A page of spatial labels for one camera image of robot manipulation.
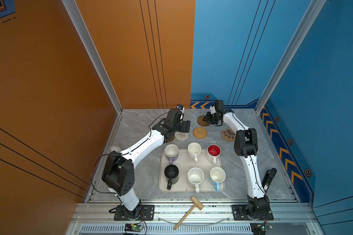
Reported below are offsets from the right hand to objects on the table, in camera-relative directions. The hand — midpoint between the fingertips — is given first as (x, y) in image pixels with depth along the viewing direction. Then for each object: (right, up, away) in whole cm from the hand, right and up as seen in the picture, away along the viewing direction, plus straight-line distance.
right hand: (204, 119), depth 110 cm
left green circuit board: (-41, -54, -39) cm, 78 cm away
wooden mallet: (-9, -44, -35) cm, 57 cm away
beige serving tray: (-28, -28, -19) cm, 44 cm away
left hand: (-15, -1, -24) cm, 29 cm away
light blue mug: (+4, -33, -26) cm, 43 cm away
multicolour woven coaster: (-17, -12, -8) cm, 22 cm away
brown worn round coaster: (-24, -14, -8) cm, 29 cm away
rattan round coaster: (-3, -10, -5) cm, 11 cm away
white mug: (-9, -20, -18) cm, 28 cm away
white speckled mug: (-9, -34, -26) cm, 43 cm away
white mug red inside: (+3, -22, -17) cm, 28 cm away
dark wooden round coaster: (-1, -3, +1) cm, 3 cm away
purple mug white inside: (-24, -22, -16) cm, 36 cm away
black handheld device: (+33, -34, -27) cm, 54 cm away
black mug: (-23, -32, -26) cm, 47 cm away
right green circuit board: (+20, -53, -41) cm, 70 cm away
